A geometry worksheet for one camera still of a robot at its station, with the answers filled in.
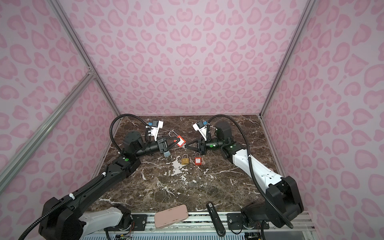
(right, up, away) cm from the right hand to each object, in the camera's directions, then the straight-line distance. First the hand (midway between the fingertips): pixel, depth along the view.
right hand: (189, 146), depth 69 cm
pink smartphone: (-10, -35, +5) cm, 36 cm away
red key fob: (+4, -12, +24) cm, 27 cm away
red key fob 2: (-3, +2, -1) cm, 4 cm away
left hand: (-4, +4, -2) cm, 6 cm away
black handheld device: (+13, -36, +1) cm, 38 cm away
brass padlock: (-4, -12, +24) cm, 27 cm away
